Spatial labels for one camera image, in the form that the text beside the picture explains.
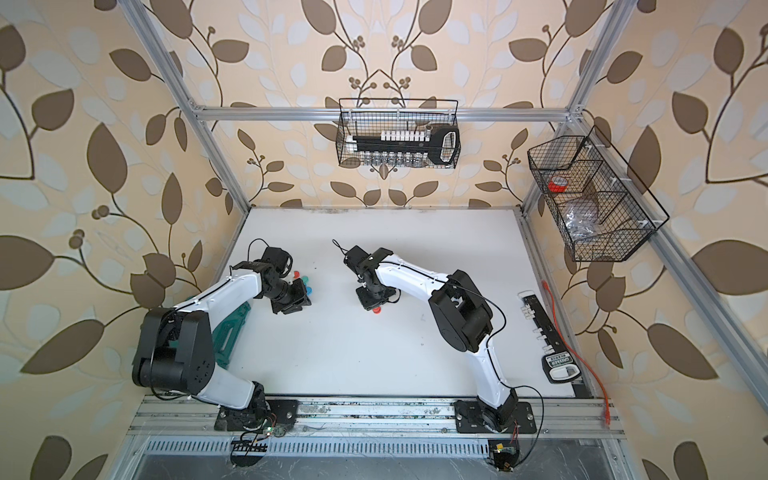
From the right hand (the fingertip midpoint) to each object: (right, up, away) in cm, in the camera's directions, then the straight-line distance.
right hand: (375, 302), depth 92 cm
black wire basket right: (+58, +27, -19) cm, 67 cm away
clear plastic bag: (+51, +25, -20) cm, 61 cm away
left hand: (-21, +2, -3) cm, 22 cm away
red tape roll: (+51, +35, -11) cm, 63 cm away
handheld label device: (+52, -15, -10) cm, 55 cm away
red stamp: (+1, -3, +1) cm, 3 cm away
